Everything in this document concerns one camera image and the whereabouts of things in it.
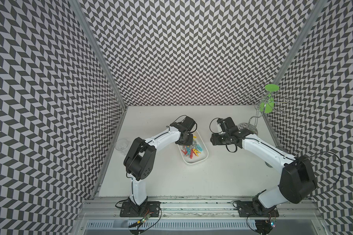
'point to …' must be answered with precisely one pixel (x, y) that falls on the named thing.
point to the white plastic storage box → (197, 139)
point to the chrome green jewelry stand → (268, 103)
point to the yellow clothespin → (196, 152)
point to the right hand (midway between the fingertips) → (215, 141)
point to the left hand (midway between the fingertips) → (186, 142)
